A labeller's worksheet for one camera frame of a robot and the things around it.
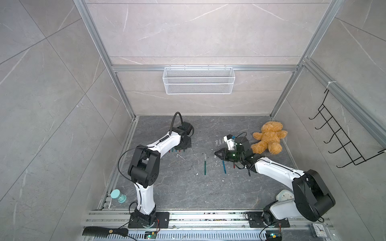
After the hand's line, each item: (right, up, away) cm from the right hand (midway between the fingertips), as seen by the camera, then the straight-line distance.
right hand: (216, 153), depth 85 cm
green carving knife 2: (-6, -9, +8) cm, 13 cm away
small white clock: (+46, -34, -16) cm, 59 cm away
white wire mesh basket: (-10, +46, +10) cm, 48 cm away
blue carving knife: (-24, +1, +7) cm, 25 cm away
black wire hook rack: (+52, +6, -21) cm, 57 cm away
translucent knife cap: (+3, +4, +19) cm, 19 cm away
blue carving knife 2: (+6, -10, +8) cm, 14 cm away
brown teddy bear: (+38, +8, +12) cm, 40 cm away
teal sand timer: (-52, -18, -12) cm, 56 cm away
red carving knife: (-23, +5, -23) cm, 33 cm away
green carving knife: (-23, +5, -19) cm, 30 cm away
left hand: (-17, +4, +10) cm, 21 cm away
